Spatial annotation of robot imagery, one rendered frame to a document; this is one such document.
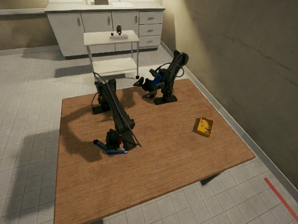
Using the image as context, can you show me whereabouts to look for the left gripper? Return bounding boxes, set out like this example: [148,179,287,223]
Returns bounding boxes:
[133,72,161,100]

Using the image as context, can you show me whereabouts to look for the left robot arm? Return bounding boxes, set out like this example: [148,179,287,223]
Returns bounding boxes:
[149,50,189,105]

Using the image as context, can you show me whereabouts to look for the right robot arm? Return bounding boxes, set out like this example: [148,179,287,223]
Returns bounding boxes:
[92,79,137,152]

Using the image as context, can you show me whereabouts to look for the yellow tray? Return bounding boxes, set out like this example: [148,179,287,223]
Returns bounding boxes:
[196,116,214,137]

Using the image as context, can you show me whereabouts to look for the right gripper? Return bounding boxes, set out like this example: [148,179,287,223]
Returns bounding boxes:
[104,129,122,151]

